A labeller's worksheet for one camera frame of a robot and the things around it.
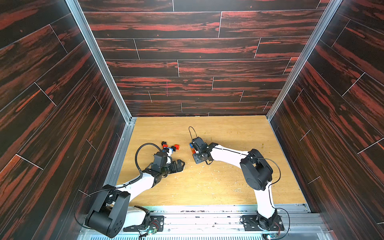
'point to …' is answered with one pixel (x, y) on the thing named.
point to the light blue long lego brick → (167, 147)
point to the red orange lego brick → (177, 146)
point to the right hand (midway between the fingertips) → (201, 155)
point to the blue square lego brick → (191, 145)
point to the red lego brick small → (165, 145)
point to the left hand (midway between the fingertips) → (180, 164)
